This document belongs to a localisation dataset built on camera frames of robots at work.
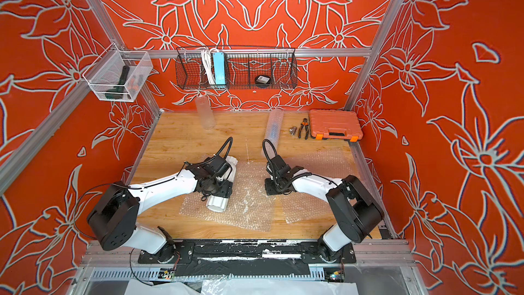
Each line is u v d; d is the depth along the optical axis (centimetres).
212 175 67
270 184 79
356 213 44
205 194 72
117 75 90
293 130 110
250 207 84
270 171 76
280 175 70
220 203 78
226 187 77
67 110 65
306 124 113
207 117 113
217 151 71
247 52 92
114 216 43
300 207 83
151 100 114
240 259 73
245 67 97
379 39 87
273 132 103
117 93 79
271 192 78
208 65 89
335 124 107
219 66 90
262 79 96
